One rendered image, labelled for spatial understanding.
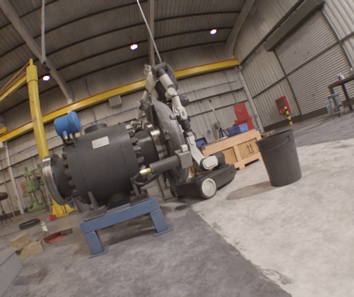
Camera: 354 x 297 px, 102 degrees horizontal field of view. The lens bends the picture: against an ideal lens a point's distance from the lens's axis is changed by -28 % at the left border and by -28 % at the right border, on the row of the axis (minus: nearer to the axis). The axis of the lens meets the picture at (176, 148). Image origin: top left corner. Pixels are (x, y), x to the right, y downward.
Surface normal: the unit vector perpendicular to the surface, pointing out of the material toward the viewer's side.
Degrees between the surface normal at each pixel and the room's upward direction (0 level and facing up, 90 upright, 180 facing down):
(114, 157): 91
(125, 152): 89
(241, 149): 90
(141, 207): 90
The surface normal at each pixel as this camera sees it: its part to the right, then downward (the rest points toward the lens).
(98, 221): 0.25, -0.12
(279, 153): -0.44, 0.18
